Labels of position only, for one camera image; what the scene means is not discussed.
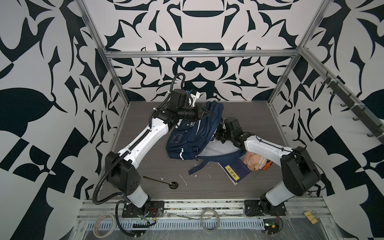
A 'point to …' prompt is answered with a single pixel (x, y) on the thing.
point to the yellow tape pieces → (311, 218)
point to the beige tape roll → (96, 225)
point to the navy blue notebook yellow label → (235, 168)
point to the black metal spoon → (173, 185)
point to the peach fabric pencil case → (254, 162)
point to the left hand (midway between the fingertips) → (213, 110)
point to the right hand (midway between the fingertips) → (208, 129)
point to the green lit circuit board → (272, 225)
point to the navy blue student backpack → (194, 140)
